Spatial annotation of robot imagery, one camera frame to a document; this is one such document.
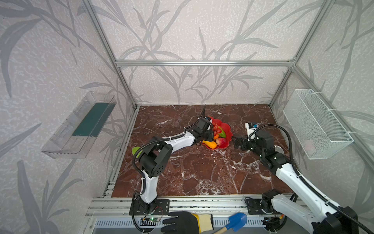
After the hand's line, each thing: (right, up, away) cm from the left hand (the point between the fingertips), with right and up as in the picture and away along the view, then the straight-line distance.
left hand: (215, 130), depth 93 cm
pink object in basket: (+46, -6, -20) cm, 50 cm away
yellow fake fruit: (-2, -9, -3) cm, 9 cm away
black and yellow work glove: (-16, -42, -25) cm, 51 cm away
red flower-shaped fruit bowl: (+10, -1, +6) cm, 12 cm away
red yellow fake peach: (+3, -7, +1) cm, 7 cm away
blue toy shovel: (+8, -42, -24) cm, 49 cm away
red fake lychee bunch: (+1, +1, +1) cm, 2 cm away
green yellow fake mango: (+6, -3, +6) cm, 9 cm away
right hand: (+12, +1, -12) cm, 17 cm away
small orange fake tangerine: (+1, -4, +3) cm, 5 cm away
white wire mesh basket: (+42, +3, -30) cm, 51 cm away
